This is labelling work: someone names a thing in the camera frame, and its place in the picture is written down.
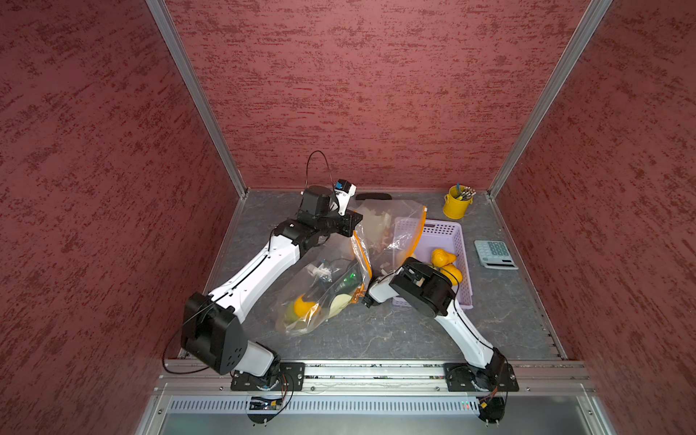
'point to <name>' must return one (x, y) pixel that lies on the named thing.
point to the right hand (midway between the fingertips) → (308, 307)
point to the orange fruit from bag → (440, 257)
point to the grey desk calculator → (495, 254)
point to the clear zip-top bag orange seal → (388, 234)
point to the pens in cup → (467, 192)
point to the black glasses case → (373, 196)
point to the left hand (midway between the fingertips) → (358, 221)
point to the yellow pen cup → (453, 207)
